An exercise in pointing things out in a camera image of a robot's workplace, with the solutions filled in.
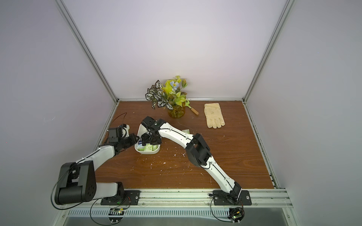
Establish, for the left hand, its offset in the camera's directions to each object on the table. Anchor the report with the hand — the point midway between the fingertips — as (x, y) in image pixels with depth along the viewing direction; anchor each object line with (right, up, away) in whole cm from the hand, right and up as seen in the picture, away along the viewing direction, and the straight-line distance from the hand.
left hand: (140, 136), depth 91 cm
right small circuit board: (+56, -36, -22) cm, 70 cm away
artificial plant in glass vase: (+19, +29, +4) cm, 35 cm away
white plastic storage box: (-1, +3, +6) cm, 7 cm away
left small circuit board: (-6, -36, -20) cm, 41 cm away
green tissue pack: (+6, -7, -4) cm, 10 cm away
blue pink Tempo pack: (+1, -5, -4) cm, 6 cm away
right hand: (+4, -3, -3) cm, 6 cm away
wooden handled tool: (+31, +24, +26) cm, 47 cm away
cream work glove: (+53, +13, +19) cm, 58 cm away
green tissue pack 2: (+10, -7, -3) cm, 13 cm away
